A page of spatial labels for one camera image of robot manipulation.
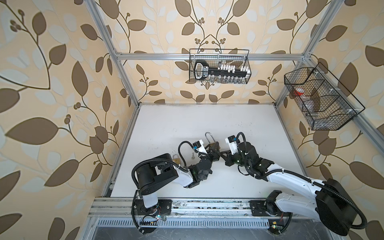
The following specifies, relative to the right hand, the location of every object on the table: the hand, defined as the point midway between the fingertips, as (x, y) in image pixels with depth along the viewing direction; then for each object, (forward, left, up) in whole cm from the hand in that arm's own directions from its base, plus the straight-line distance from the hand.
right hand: (220, 154), depth 82 cm
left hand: (+4, +1, +4) cm, 6 cm away
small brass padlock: (+2, +25, -9) cm, 27 cm away
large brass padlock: (+3, +3, +5) cm, 6 cm away
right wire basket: (+15, -51, +24) cm, 58 cm away
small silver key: (+4, +15, -11) cm, 19 cm away
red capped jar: (+25, -44, +23) cm, 55 cm away
